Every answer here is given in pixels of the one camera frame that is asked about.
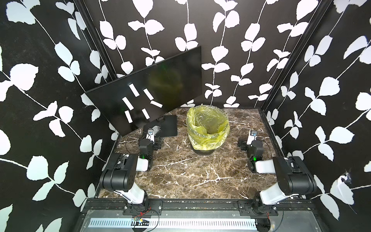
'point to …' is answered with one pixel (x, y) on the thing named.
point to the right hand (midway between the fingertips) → (247, 136)
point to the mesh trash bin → (207, 127)
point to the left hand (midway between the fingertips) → (151, 133)
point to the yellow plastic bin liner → (207, 126)
